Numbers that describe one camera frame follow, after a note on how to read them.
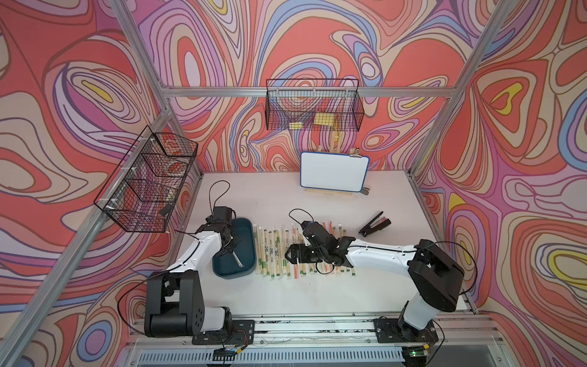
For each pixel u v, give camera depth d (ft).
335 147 3.06
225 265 2.77
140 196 2.41
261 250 3.03
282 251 3.03
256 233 3.14
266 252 2.98
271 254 2.99
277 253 2.99
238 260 2.77
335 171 3.22
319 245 2.16
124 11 2.26
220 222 2.30
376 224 3.23
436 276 1.49
